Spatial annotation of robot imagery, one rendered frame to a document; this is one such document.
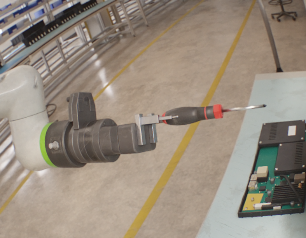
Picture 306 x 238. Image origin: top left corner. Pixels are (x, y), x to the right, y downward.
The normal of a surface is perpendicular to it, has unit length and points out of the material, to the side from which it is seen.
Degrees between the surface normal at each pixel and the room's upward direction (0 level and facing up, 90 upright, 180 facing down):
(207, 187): 0
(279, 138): 0
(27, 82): 69
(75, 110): 58
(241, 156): 0
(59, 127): 10
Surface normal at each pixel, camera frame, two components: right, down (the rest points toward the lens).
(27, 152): -0.22, 0.16
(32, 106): 0.68, 0.04
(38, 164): -0.05, 0.74
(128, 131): -0.43, 0.03
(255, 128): -0.33, -0.83
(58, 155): -0.33, 0.47
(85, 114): 0.90, -0.11
